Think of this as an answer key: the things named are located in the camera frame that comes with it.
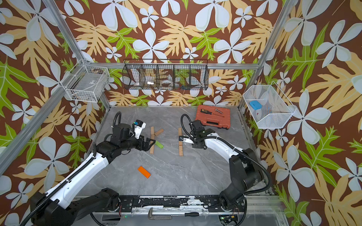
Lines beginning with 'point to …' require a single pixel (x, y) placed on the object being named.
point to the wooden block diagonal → (159, 132)
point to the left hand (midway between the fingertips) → (149, 137)
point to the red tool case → (213, 116)
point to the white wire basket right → (267, 106)
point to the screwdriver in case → (209, 112)
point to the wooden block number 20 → (152, 130)
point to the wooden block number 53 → (180, 144)
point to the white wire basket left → (86, 82)
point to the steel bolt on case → (216, 109)
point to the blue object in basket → (255, 104)
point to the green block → (159, 144)
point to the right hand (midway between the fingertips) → (196, 137)
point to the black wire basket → (166, 74)
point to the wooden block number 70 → (152, 136)
